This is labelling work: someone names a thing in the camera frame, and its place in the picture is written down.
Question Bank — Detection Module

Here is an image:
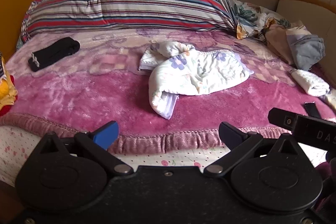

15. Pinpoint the yellow cloth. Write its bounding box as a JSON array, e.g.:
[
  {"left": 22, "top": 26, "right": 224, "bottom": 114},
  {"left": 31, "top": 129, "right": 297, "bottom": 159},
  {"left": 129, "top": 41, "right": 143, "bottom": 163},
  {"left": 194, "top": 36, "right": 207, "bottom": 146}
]
[{"left": 0, "top": 74, "right": 18, "bottom": 106}]

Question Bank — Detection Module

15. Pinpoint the floral quilt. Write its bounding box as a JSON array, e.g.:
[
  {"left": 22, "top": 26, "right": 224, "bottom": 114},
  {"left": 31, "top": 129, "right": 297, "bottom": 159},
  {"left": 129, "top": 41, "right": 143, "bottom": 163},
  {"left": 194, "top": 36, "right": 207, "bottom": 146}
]
[{"left": 224, "top": 0, "right": 292, "bottom": 41}]

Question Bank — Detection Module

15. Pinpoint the pink plush blanket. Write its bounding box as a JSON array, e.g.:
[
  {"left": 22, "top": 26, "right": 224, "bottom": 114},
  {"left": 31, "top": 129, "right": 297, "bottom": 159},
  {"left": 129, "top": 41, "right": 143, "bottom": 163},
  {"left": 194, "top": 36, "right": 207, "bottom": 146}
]
[{"left": 0, "top": 30, "right": 336, "bottom": 155}]

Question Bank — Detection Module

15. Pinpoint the white cherry-print bedsheet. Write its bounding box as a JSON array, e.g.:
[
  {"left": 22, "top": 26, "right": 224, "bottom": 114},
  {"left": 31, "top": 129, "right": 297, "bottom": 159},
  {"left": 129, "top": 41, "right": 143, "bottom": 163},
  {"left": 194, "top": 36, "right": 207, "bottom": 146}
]
[{"left": 0, "top": 126, "right": 231, "bottom": 182}]

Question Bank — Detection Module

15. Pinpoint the black folded garment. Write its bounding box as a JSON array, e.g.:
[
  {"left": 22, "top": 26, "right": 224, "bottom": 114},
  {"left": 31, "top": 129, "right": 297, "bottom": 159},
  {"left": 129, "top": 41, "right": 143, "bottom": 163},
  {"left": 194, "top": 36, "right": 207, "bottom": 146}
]
[{"left": 28, "top": 37, "right": 80, "bottom": 72}]

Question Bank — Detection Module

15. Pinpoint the red cloth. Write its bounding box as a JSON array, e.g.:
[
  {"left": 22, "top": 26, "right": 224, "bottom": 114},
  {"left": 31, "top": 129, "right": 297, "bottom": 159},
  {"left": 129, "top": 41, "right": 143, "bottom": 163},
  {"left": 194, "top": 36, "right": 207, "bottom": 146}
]
[{"left": 0, "top": 103, "right": 12, "bottom": 117}]

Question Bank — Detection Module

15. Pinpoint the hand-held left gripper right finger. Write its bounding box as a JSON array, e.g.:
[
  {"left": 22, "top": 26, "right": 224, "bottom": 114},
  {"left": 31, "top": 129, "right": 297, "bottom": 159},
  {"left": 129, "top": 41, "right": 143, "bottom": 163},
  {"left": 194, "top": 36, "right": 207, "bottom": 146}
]
[{"left": 204, "top": 122, "right": 313, "bottom": 177}]

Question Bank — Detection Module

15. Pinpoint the wooden headboard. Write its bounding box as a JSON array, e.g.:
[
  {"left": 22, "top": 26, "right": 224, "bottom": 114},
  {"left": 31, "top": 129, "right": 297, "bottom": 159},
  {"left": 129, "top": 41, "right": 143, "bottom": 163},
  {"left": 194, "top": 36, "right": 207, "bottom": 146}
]
[{"left": 276, "top": 0, "right": 336, "bottom": 67}]

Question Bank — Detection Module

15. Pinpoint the grey-blue cloth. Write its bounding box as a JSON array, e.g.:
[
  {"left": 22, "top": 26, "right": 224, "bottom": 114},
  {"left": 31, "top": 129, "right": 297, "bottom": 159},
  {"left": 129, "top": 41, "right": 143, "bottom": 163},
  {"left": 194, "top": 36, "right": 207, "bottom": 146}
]
[{"left": 286, "top": 21, "right": 326, "bottom": 71}]

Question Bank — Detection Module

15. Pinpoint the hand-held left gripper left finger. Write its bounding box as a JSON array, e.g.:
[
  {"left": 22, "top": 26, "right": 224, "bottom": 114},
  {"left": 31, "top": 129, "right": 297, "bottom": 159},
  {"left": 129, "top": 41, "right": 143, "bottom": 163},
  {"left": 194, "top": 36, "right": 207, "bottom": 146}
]
[{"left": 34, "top": 121, "right": 133, "bottom": 176}]

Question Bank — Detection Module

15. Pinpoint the white floral garment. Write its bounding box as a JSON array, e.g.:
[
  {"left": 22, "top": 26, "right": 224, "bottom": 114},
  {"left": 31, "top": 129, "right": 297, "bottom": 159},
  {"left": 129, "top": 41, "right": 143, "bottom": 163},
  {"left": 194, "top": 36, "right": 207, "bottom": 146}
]
[{"left": 139, "top": 40, "right": 255, "bottom": 120}]

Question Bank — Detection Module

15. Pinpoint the maroon cloth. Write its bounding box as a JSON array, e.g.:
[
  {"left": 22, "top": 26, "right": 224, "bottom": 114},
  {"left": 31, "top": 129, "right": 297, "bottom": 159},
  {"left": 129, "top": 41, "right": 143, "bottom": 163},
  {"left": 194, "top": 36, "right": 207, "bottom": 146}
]
[{"left": 315, "top": 152, "right": 336, "bottom": 214}]

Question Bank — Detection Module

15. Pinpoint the white folded towel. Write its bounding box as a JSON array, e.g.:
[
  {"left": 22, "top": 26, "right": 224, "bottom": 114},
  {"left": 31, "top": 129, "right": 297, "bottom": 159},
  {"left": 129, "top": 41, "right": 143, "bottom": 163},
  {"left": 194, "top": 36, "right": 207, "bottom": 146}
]
[{"left": 290, "top": 69, "right": 331, "bottom": 97}]

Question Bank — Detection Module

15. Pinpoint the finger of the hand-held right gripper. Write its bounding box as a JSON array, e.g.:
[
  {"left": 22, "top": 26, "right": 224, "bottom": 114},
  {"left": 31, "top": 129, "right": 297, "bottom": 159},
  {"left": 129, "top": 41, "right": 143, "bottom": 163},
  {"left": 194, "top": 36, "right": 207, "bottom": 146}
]
[
  {"left": 304, "top": 102, "right": 321, "bottom": 119},
  {"left": 268, "top": 108, "right": 298, "bottom": 132}
]

